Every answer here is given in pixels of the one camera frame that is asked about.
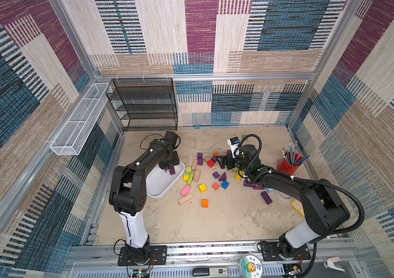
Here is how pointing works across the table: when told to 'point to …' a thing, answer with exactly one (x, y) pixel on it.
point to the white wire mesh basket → (74, 132)
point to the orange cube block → (204, 203)
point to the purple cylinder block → (266, 197)
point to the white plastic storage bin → (160, 185)
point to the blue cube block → (225, 185)
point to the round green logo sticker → (251, 266)
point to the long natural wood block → (185, 198)
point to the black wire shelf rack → (145, 103)
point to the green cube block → (188, 169)
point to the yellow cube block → (203, 188)
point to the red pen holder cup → (291, 161)
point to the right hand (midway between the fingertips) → (225, 155)
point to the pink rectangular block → (186, 190)
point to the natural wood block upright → (196, 175)
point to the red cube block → (210, 163)
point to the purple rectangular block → (172, 170)
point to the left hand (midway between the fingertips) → (173, 163)
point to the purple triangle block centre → (223, 177)
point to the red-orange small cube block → (215, 186)
